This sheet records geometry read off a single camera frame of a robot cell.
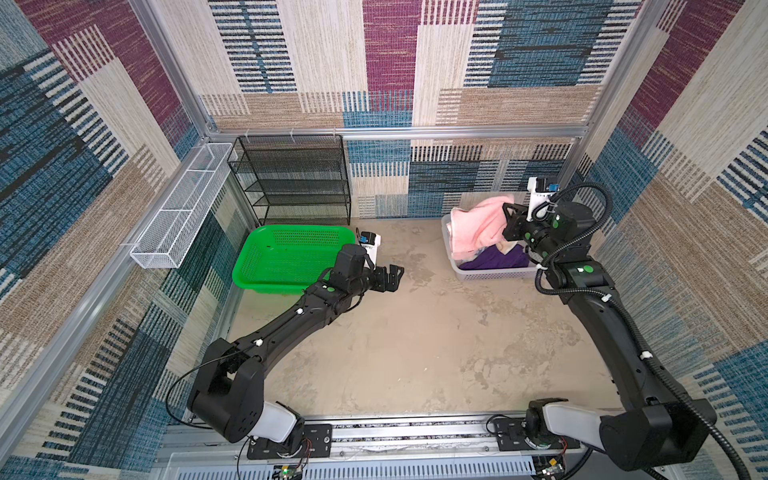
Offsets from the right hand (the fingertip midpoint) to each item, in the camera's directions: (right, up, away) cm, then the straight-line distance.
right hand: (506, 208), depth 73 cm
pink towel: (-6, -4, +2) cm, 8 cm away
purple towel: (+6, -13, +26) cm, 30 cm away
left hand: (-27, -14, +10) cm, 32 cm away
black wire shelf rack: (-61, +15, +36) cm, 73 cm away
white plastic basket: (-3, -18, +25) cm, 31 cm away
